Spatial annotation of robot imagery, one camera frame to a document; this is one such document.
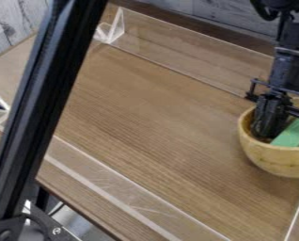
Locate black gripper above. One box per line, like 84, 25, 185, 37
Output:
245, 47, 299, 138

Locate green rectangular block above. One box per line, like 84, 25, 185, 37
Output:
269, 120, 299, 147

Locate brown wooden bowl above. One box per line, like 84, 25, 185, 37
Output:
237, 107, 299, 178

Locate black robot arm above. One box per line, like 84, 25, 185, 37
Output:
245, 0, 299, 138

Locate clear acrylic tray walls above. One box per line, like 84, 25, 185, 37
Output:
37, 6, 299, 241

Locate black aluminium frame post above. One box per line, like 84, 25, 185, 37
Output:
0, 0, 108, 220

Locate black metal bracket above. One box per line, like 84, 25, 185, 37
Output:
0, 205, 81, 241

